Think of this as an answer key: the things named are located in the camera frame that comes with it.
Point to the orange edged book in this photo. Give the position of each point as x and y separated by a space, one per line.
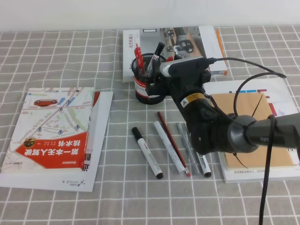
221 48

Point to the black mesh pen holder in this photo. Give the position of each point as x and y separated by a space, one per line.
140 86

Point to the black whiteboard marker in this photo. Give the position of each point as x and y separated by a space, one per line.
147 153
204 165

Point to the white brochure under book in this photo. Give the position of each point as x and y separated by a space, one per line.
82 181

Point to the black capped marker in holder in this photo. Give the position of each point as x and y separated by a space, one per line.
155 57

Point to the robot photo magazine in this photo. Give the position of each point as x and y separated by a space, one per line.
182 41

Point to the grey gel pen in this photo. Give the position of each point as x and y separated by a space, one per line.
187 146

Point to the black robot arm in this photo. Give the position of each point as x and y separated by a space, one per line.
210 128

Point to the red pencil with eraser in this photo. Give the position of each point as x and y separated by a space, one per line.
172 141

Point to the tan kraft notebook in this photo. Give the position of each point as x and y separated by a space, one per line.
256 105

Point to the left black whiteboard marker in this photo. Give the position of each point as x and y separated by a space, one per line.
147 153

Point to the right black whiteboard marker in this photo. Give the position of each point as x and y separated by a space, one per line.
204 165

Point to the white pen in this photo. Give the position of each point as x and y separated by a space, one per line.
175 158

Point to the red map cover book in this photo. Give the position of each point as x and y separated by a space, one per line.
51 132

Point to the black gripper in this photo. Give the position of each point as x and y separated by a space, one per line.
176 87

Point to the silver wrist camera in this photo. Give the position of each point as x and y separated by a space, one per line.
187 66

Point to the red capped marker pen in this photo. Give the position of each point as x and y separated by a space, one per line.
171 58

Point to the red ballpoint pen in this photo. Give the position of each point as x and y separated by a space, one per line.
139 58

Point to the white catalogue magazine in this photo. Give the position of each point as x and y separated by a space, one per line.
281 104

